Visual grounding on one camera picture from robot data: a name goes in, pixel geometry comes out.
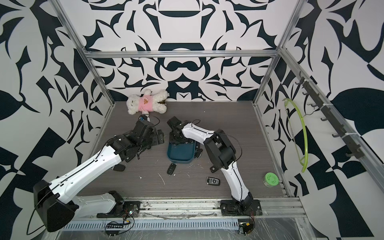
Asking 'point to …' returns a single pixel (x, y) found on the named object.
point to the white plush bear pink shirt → (149, 102)
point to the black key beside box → (198, 151)
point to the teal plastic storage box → (181, 153)
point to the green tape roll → (270, 180)
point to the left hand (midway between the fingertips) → (155, 132)
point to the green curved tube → (304, 162)
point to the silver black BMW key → (213, 181)
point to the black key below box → (171, 168)
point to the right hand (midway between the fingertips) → (173, 139)
